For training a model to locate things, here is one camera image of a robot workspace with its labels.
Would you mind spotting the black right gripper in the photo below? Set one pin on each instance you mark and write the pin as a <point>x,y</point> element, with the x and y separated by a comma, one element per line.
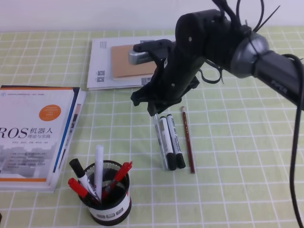
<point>177,64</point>

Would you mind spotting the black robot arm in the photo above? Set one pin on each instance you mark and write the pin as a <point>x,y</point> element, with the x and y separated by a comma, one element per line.
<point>208,36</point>

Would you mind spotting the red gel pen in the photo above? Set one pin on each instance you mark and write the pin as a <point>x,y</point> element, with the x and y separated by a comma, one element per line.
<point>118,177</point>

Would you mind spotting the white marker pen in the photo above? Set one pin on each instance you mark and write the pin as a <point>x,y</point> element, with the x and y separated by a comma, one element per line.
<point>98,174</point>

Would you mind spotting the black mesh pen holder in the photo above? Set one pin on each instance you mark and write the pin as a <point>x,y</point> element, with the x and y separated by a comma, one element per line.
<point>116,207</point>

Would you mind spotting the brown kraft notebook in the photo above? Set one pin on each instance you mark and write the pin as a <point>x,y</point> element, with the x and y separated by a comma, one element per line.
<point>122,69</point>

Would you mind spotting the white book under notebook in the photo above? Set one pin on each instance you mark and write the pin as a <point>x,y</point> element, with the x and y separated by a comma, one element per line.
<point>100,75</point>

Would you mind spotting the left black white marker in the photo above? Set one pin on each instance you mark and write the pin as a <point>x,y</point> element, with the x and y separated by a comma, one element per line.
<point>170,155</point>

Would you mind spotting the black white marker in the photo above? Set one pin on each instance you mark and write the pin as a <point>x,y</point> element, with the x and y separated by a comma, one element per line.
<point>175,142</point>
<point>170,155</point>

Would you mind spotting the right black white marker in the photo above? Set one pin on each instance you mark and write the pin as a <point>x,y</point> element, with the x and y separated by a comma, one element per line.
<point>175,142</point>

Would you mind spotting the dark red pencil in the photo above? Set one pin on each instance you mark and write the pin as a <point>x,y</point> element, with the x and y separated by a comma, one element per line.
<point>188,142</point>

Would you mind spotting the white book under textbook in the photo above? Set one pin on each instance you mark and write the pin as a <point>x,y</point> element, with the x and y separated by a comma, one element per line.
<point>66,152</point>

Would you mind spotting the black cap whiteboard marker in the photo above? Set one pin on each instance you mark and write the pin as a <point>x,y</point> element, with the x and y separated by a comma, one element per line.
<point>83,177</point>

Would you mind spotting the ROS robotics textbook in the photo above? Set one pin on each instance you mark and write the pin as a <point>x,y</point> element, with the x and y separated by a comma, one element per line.
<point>31,133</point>

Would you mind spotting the red cap marker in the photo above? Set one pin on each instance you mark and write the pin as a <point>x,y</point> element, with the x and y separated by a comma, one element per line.
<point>82,192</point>

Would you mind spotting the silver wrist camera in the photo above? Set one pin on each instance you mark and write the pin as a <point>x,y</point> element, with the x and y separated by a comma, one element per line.
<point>136,58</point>

